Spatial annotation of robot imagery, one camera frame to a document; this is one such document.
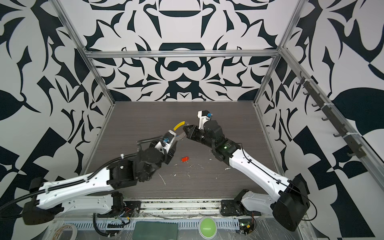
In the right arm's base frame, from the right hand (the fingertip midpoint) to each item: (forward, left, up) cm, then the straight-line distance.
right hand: (183, 127), depth 71 cm
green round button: (-37, -10, -27) cm, 47 cm away
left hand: (-6, +5, +3) cm, 9 cm away
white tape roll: (-39, +49, -26) cm, 67 cm away
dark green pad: (-38, +13, -27) cm, 48 cm away
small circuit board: (-36, -28, -29) cm, 54 cm away
